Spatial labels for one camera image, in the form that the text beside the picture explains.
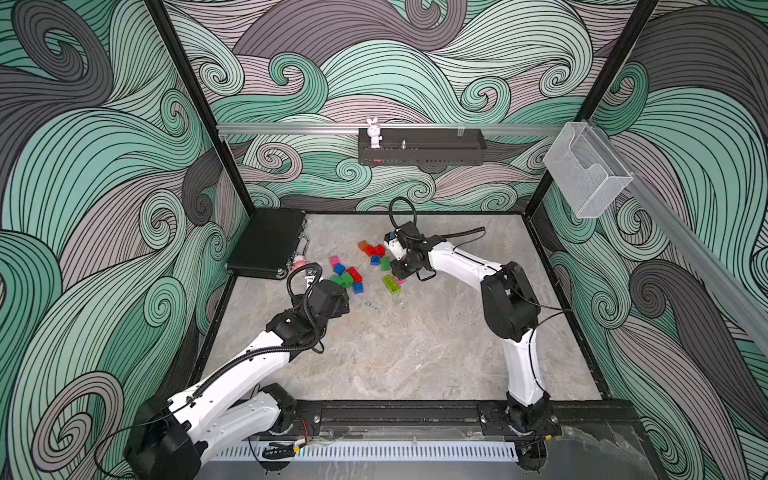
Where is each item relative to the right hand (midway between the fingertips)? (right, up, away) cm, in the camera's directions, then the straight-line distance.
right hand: (395, 269), depth 97 cm
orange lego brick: (-11, +8, +13) cm, 19 cm away
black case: (-47, +9, +10) cm, 48 cm away
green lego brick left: (-17, -4, 0) cm, 17 cm away
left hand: (-20, -4, -17) cm, 26 cm away
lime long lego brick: (-1, -5, 0) cm, 5 cm away
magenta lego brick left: (-22, +2, +8) cm, 23 cm away
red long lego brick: (-13, -3, +3) cm, 14 cm away
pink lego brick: (+1, -4, +1) cm, 5 cm away
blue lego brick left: (-19, 0, +4) cm, 20 cm away
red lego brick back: (-6, +6, +7) cm, 11 cm away
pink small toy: (-34, +2, +6) cm, 35 cm away
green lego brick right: (-3, +2, +2) cm, 4 cm away
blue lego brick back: (-7, +2, +7) cm, 10 cm away
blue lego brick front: (-13, -6, 0) cm, 14 cm away
